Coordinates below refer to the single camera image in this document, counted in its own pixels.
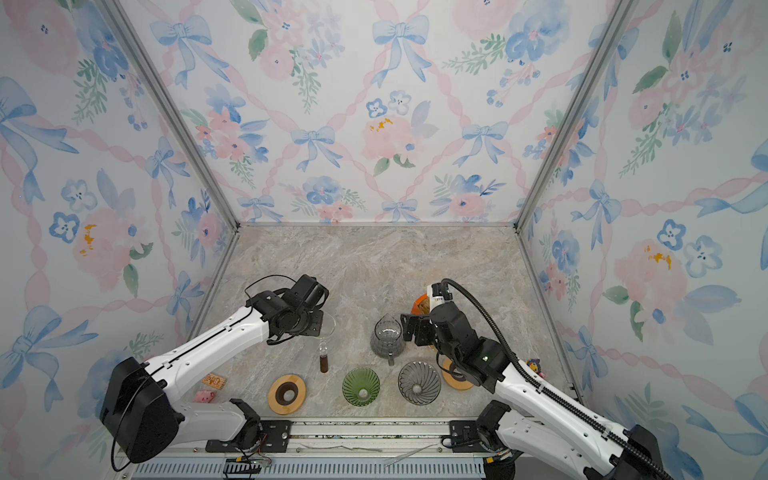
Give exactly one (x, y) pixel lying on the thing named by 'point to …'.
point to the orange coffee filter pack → (421, 306)
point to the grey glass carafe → (387, 341)
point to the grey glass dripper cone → (419, 383)
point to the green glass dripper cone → (360, 386)
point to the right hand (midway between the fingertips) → (414, 315)
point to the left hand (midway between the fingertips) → (314, 321)
